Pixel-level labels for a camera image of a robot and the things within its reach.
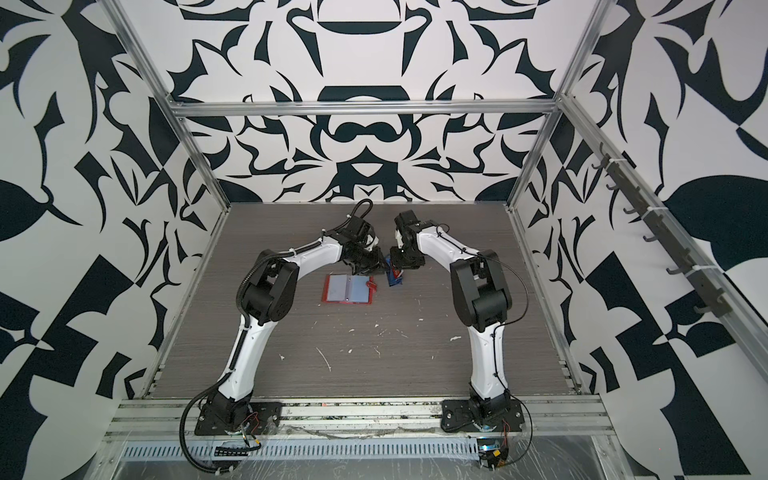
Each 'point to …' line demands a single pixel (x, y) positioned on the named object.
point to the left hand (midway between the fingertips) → (391, 263)
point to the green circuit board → (489, 447)
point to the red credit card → (395, 272)
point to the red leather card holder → (349, 289)
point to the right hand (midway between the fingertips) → (401, 261)
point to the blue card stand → (389, 273)
